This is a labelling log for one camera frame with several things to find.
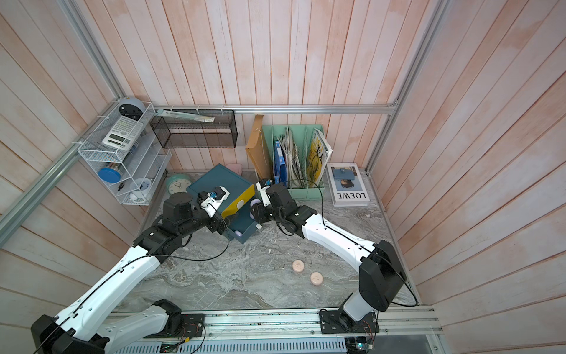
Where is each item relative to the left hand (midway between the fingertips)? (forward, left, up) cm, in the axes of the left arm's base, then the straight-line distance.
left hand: (226, 206), depth 74 cm
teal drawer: (-1, -4, -11) cm, 11 cm away
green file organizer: (+47, -30, -4) cm, 56 cm away
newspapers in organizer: (+26, -26, -9) cm, 38 cm away
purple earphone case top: (-3, -3, -14) cm, 14 cm away
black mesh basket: (+46, +32, -3) cm, 56 cm away
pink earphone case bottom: (-17, -33, -23) cm, 43 cm away
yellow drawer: (+6, -3, -5) cm, 8 cm away
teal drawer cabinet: (+18, +6, -3) cm, 19 cm away
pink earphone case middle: (-12, -26, -24) cm, 37 cm away
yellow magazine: (+34, -37, -6) cm, 51 cm away
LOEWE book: (+29, -53, -21) cm, 64 cm away
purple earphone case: (+3, -9, -2) cm, 10 cm away
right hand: (+4, -9, -5) cm, 11 cm away
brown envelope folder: (+23, -10, +7) cm, 26 cm away
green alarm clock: (+25, +30, -17) cm, 43 cm away
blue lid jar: (+10, +42, +5) cm, 44 cm away
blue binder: (+25, -19, -5) cm, 31 cm away
